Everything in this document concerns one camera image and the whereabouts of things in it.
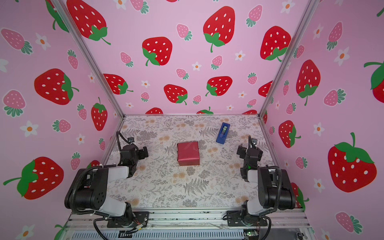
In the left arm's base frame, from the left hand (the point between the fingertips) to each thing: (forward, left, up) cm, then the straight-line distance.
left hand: (138, 147), depth 95 cm
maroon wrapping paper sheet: (-5, -33, +1) cm, 33 cm away
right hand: (0, -71, +4) cm, 71 cm away
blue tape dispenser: (+13, -56, -1) cm, 58 cm away
